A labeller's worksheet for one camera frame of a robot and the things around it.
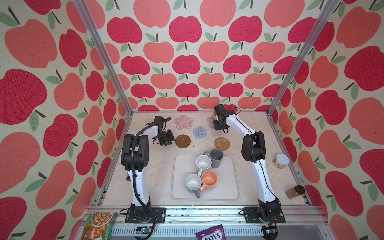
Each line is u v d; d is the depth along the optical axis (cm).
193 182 84
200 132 108
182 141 104
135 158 56
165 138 89
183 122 115
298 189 73
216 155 89
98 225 70
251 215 73
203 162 91
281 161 90
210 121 115
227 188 83
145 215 68
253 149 65
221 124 93
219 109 90
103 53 86
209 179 84
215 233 68
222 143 101
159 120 86
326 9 70
